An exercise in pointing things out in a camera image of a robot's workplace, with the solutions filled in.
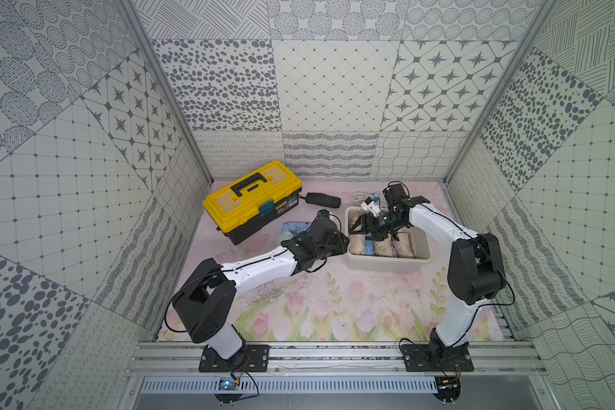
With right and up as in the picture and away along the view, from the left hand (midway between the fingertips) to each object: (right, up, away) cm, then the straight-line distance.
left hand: (349, 236), depth 83 cm
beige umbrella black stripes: (+3, -2, +1) cm, 4 cm away
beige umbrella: (+22, -5, +11) cm, 25 cm away
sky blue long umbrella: (+7, -4, +4) cm, 9 cm away
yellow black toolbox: (-34, +11, +8) cm, 37 cm away
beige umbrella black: (+13, -5, +5) cm, 15 cm away
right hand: (+4, -1, +5) cm, 6 cm away
